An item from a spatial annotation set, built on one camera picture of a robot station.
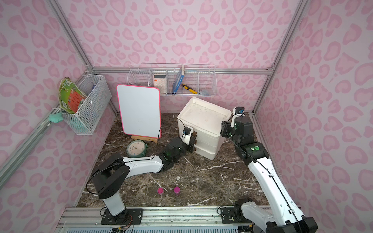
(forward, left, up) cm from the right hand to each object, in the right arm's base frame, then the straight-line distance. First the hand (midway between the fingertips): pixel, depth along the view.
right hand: (226, 121), depth 72 cm
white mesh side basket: (-2, +70, +2) cm, 70 cm away
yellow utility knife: (+33, +20, -5) cm, 39 cm away
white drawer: (-1, +12, -12) cm, 17 cm away
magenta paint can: (-26, +35, -29) cm, 52 cm away
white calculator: (+34, +39, 0) cm, 51 cm away
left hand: (+2, +16, -12) cm, 20 cm away
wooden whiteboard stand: (+6, +47, -26) cm, 54 cm away
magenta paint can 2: (-25, +26, -29) cm, 46 cm away
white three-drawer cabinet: (+9, +9, -8) cm, 15 cm away
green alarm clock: (+1, +55, -29) cm, 62 cm away
